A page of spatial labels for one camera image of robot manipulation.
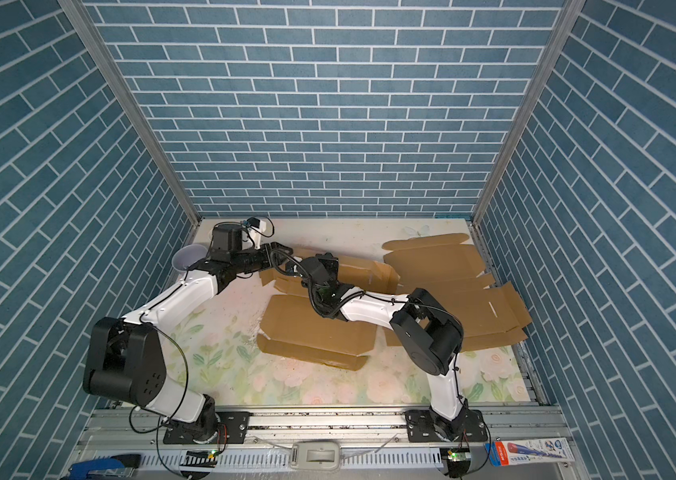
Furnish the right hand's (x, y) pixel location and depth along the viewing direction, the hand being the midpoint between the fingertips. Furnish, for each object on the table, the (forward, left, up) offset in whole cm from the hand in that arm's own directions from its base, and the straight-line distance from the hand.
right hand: (330, 249), depth 89 cm
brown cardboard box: (-19, +10, -18) cm, 28 cm away
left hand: (-4, +13, +2) cm, 13 cm away
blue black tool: (-56, +43, -15) cm, 72 cm away
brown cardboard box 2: (+10, -42, -20) cm, 47 cm away
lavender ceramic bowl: (+3, +52, -11) cm, 53 cm away
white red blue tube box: (-45, -52, -17) cm, 71 cm away
